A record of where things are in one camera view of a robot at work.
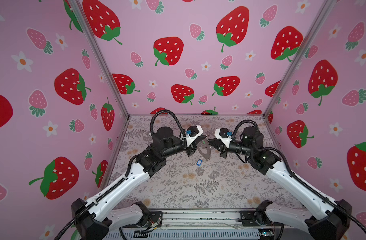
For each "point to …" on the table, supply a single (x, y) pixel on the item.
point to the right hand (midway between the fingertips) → (206, 140)
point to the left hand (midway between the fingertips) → (204, 134)
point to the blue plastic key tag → (199, 162)
